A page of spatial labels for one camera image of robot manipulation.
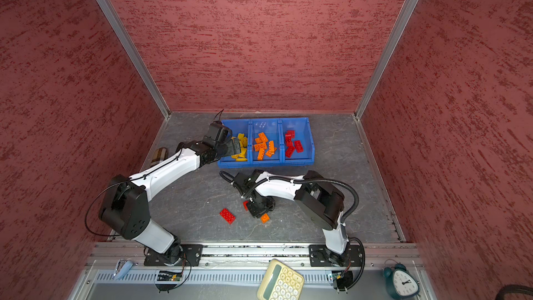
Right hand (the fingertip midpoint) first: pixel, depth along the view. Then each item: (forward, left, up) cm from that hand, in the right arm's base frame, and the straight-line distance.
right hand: (262, 218), depth 83 cm
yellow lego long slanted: (+30, +10, +2) cm, 31 cm away
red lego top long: (+41, -15, +3) cm, 44 cm away
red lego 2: (+33, -14, +2) cm, 36 cm away
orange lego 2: (0, -1, 0) cm, 1 cm away
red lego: (+34, -19, +2) cm, 39 cm away
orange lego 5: (+30, +1, +3) cm, 31 cm away
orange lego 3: (+32, -5, +4) cm, 33 cm away
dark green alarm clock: (-23, -45, +3) cm, 51 cm away
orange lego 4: (+35, +2, +2) cm, 35 cm away
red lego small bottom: (+6, +7, 0) cm, 9 cm away
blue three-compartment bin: (+48, -7, 0) cm, 48 cm away
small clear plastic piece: (-16, +48, +3) cm, 51 cm away
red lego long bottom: (+1, +14, +2) cm, 14 cm away
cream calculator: (-21, -6, +2) cm, 22 cm away
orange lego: (+40, 0, +2) cm, 40 cm away
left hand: (+26, +14, +13) cm, 32 cm away
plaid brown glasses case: (+31, +50, +3) cm, 59 cm away
